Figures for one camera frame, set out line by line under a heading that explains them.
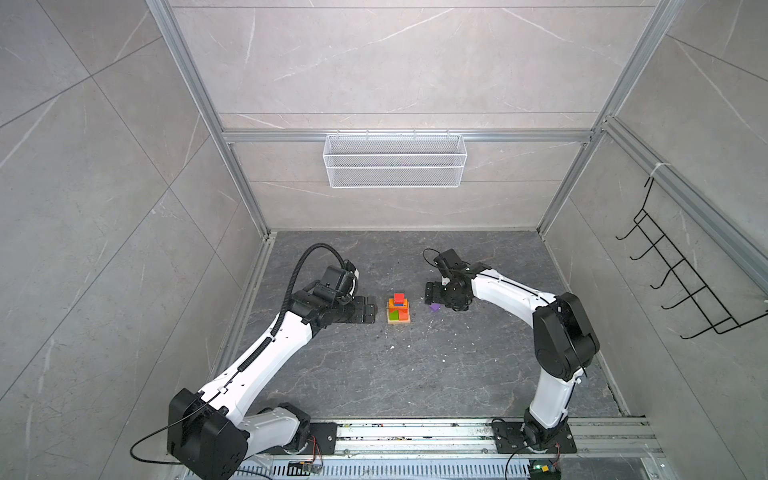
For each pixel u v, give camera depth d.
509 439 0.73
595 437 0.75
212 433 0.37
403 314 0.94
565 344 0.49
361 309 0.69
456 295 0.79
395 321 0.93
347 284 0.61
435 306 0.91
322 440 0.73
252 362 0.44
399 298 0.91
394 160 1.00
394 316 0.93
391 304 0.91
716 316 0.59
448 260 0.75
